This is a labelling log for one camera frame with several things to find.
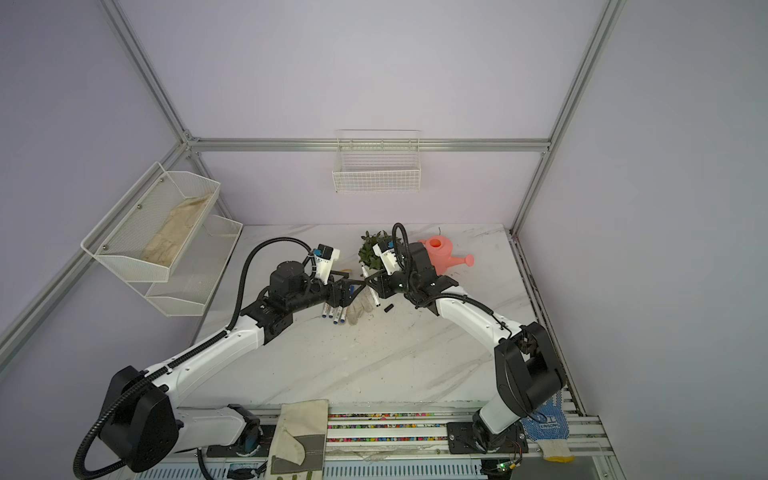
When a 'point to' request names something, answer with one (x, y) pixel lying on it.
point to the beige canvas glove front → (299, 444)
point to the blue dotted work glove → (552, 435)
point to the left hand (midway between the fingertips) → (355, 280)
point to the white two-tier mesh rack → (188, 287)
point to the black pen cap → (388, 308)
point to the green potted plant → (367, 255)
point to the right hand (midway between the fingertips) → (366, 279)
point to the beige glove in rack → (165, 246)
